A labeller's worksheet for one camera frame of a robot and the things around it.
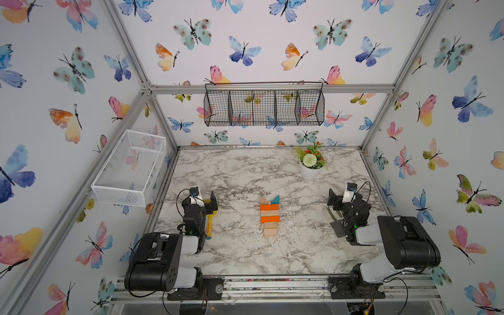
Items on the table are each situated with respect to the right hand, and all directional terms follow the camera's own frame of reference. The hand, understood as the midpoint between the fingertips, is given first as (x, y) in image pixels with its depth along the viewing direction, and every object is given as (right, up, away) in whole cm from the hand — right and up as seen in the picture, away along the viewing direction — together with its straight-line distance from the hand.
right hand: (343, 188), depth 91 cm
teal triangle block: (-30, -7, +7) cm, 32 cm away
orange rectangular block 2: (-34, -15, +2) cm, 37 cm away
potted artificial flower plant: (-14, +13, +2) cm, 19 cm away
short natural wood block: (-34, -17, -2) cm, 38 cm away
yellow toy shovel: (-61, -16, -2) cm, 63 cm away
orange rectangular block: (-34, -10, +5) cm, 36 cm away
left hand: (-64, -2, -1) cm, 64 cm away
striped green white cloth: (-5, -13, +2) cm, 14 cm away
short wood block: (-34, -20, -4) cm, 40 cm away
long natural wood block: (-34, -12, +3) cm, 36 cm away
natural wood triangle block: (-37, -7, +6) cm, 38 cm away
